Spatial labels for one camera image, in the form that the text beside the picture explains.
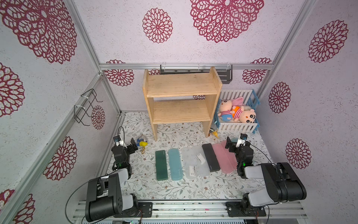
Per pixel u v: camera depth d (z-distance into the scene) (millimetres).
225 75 949
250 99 1139
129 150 799
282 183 453
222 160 922
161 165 894
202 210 754
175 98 1165
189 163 906
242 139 765
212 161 904
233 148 815
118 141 742
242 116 1012
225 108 1054
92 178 455
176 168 879
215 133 1029
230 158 917
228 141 843
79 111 729
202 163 898
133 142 855
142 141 970
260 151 776
